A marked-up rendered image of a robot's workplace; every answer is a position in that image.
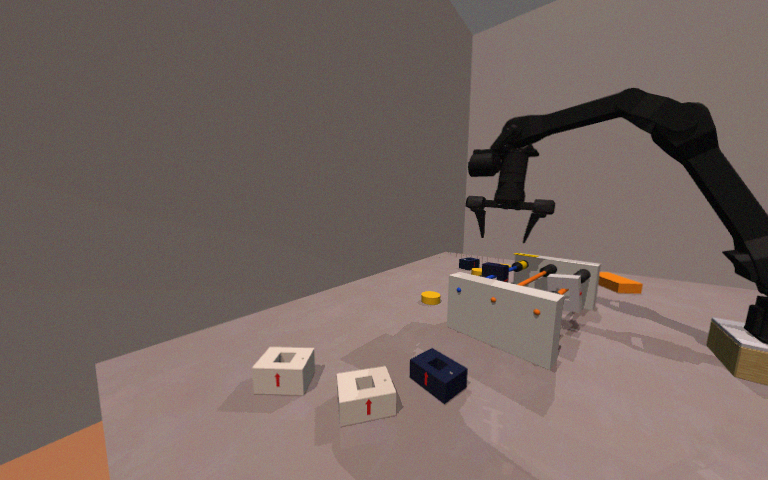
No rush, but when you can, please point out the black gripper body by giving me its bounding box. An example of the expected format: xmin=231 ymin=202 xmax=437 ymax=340
xmin=466 ymin=173 xmax=555 ymax=215

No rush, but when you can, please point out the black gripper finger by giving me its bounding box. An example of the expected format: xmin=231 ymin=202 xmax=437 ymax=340
xmin=470 ymin=208 xmax=486 ymax=238
xmin=523 ymin=213 xmax=546 ymax=243

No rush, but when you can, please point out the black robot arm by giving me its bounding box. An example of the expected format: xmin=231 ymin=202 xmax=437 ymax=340
xmin=468 ymin=88 xmax=768 ymax=345

